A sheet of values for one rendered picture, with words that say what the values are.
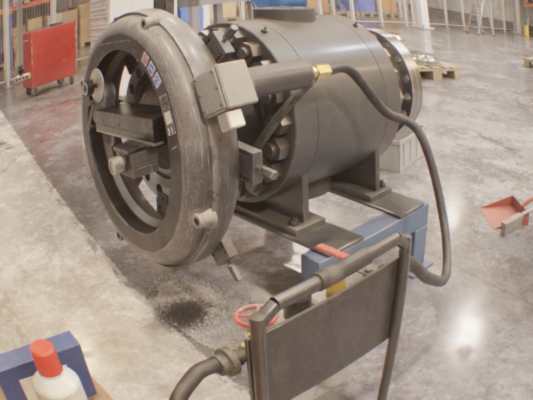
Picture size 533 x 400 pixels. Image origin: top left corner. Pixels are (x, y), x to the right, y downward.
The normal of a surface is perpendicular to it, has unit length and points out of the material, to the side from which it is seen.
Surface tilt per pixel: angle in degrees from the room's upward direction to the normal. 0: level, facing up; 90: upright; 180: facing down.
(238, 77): 67
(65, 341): 5
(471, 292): 0
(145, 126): 90
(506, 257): 0
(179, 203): 90
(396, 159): 90
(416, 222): 90
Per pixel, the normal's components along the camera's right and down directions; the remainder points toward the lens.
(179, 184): -0.77, 0.28
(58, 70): 0.68, 0.23
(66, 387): 0.47, -0.57
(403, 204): -0.06, -0.93
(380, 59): 0.52, -0.23
